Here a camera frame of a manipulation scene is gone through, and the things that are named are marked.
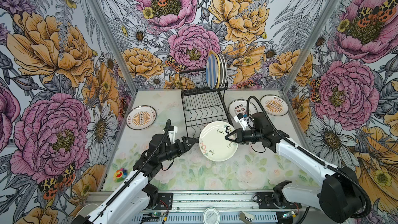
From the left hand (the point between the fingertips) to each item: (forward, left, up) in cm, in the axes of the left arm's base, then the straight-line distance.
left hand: (193, 147), depth 77 cm
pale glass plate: (+2, -10, -2) cm, 10 cm away
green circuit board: (-25, +17, -15) cm, 34 cm away
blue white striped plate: (+41, -10, +14) cm, 44 cm away
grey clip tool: (-27, -23, -12) cm, 38 cm away
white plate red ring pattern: (+38, -32, -16) cm, 52 cm away
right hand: (+1, -16, +2) cm, 16 cm away
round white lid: (-27, -8, -8) cm, 29 cm away
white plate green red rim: (+34, -15, +21) cm, 42 cm away
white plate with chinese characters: (+34, -17, +20) cm, 43 cm away
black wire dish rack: (+37, -4, -13) cm, 40 cm away
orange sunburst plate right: (+37, -56, -13) cm, 69 cm away
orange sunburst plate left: (+28, +37, -14) cm, 48 cm away
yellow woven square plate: (+51, -12, +20) cm, 56 cm away
